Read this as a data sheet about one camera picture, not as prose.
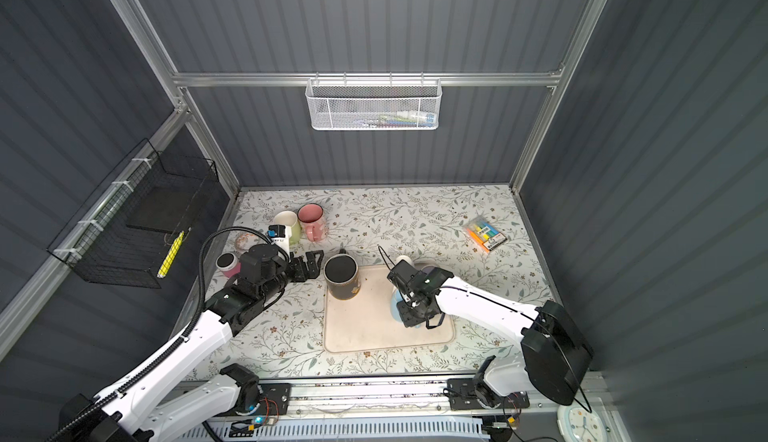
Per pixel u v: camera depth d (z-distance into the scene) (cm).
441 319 64
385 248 104
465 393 74
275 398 73
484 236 105
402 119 91
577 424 68
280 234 68
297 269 69
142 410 42
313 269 71
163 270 66
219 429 71
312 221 97
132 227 73
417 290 61
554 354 42
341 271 84
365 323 85
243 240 105
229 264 92
